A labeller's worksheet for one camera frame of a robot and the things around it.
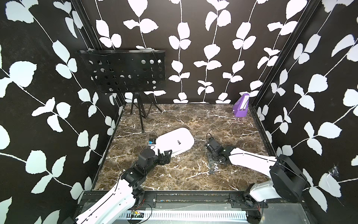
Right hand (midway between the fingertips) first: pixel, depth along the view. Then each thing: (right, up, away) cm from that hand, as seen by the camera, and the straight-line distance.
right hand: (209, 154), depth 88 cm
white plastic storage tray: (-21, +7, +7) cm, 23 cm away
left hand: (-27, +6, -9) cm, 29 cm away
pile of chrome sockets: (+2, -8, -3) cm, 8 cm away
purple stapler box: (+28, +32, +19) cm, 47 cm away
